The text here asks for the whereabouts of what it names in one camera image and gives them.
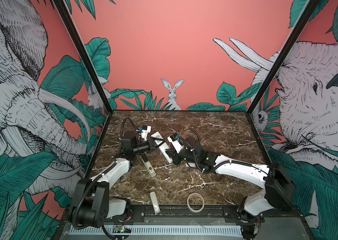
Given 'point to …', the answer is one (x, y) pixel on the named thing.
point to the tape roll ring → (192, 209)
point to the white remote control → (161, 145)
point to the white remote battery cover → (155, 202)
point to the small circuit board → (122, 228)
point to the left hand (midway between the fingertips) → (165, 140)
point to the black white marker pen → (148, 165)
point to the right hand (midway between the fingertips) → (164, 152)
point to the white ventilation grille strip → (159, 230)
